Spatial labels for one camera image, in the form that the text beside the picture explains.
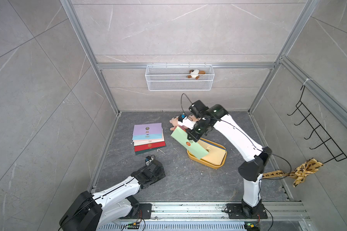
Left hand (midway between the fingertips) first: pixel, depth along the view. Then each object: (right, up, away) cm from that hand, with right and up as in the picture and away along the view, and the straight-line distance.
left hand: (164, 170), depth 86 cm
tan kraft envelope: (+32, +8, +4) cm, 33 cm away
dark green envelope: (-14, +10, +10) cm, 20 cm away
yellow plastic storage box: (+25, +5, 0) cm, 25 cm away
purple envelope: (-15, +24, +21) cm, 36 cm away
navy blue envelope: (+31, +15, +7) cm, 35 cm away
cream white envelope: (-21, +15, +15) cm, 29 cm away
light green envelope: (+10, +22, -9) cm, 26 cm away
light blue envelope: (-14, +19, +18) cm, 30 cm away
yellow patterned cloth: (+68, +4, -18) cm, 70 cm away
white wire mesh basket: (+10, +61, +15) cm, 64 cm away
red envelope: (-12, +13, +13) cm, 22 cm away
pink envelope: (-13, +17, +15) cm, 26 cm away
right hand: (+15, +21, -9) cm, 27 cm away
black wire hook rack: (+76, +23, -20) cm, 82 cm away
